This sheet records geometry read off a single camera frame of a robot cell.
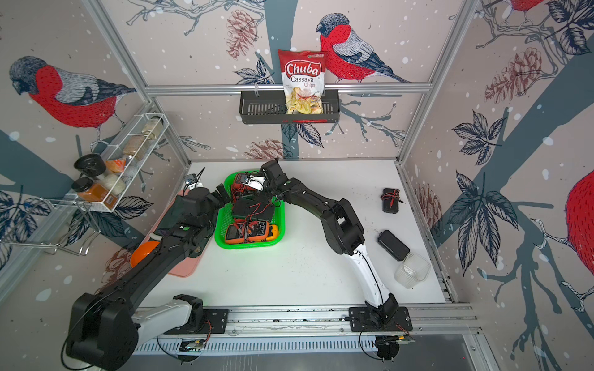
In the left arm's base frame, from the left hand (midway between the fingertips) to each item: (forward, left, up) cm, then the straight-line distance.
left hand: (215, 184), depth 82 cm
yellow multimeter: (-10, -20, -18) cm, 29 cm away
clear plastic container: (-24, -72, -22) cm, 79 cm away
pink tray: (0, +30, -23) cm, 37 cm away
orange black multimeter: (-12, -9, -14) cm, 21 cm away
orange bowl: (-18, +29, -19) cm, 39 cm away
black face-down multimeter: (-2, -15, -13) cm, 20 cm away
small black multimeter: (+6, -71, -20) cm, 74 cm away
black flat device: (-14, -65, -20) cm, 69 cm away
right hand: (+10, -12, -11) cm, 19 cm away
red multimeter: (+7, -5, -11) cm, 14 cm away
